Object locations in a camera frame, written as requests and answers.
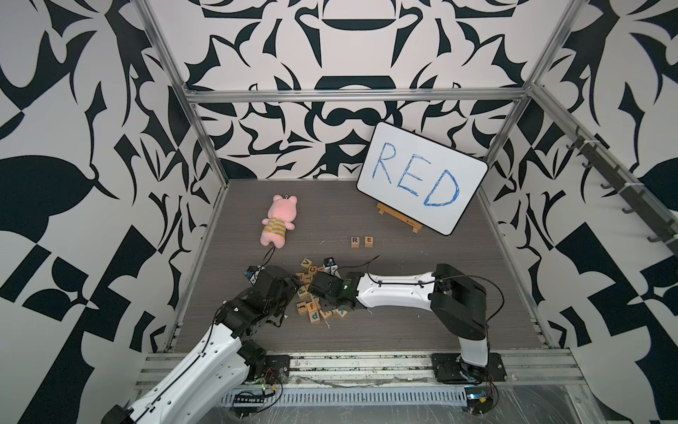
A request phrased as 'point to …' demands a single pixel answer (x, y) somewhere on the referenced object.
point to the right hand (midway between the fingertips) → (324, 295)
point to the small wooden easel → (385, 209)
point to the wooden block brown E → (368, 241)
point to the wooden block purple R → (355, 242)
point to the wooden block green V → (305, 263)
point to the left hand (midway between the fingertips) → (295, 277)
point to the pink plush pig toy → (281, 213)
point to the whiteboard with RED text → (425, 181)
